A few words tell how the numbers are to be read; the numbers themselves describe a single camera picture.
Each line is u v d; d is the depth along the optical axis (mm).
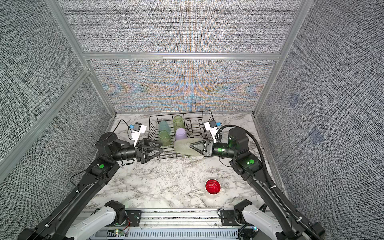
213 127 584
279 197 417
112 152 530
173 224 732
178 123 957
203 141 593
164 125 991
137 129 567
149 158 545
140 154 532
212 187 824
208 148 545
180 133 906
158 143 658
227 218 733
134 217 733
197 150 602
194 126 1102
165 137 930
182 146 635
